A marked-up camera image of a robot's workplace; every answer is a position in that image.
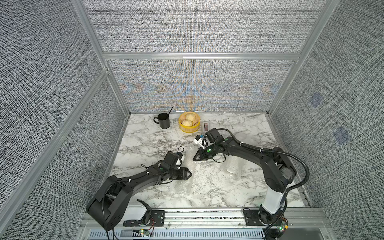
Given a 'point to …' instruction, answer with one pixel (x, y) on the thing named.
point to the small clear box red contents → (205, 126)
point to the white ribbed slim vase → (188, 188)
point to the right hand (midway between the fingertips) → (193, 156)
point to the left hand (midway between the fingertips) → (189, 174)
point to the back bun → (190, 116)
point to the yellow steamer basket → (196, 123)
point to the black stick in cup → (171, 109)
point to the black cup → (164, 120)
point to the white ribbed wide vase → (234, 165)
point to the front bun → (187, 123)
